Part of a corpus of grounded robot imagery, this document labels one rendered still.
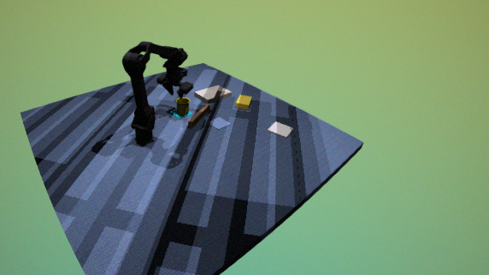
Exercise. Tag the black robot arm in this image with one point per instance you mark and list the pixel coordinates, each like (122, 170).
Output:
(134, 64)

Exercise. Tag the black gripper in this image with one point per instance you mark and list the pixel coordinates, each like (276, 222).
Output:
(168, 80)

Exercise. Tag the yellow rectangular block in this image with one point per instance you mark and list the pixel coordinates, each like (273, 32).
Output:
(243, 102)

